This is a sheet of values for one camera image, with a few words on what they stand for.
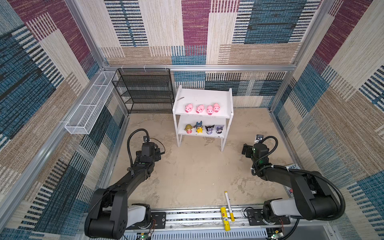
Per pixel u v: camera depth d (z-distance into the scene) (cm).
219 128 83
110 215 41
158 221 73
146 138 77
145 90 109
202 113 74
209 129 83
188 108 73
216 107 73
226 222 71
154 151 73
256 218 73
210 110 72
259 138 79
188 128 85
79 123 70
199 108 73
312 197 44
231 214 75
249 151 87
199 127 85
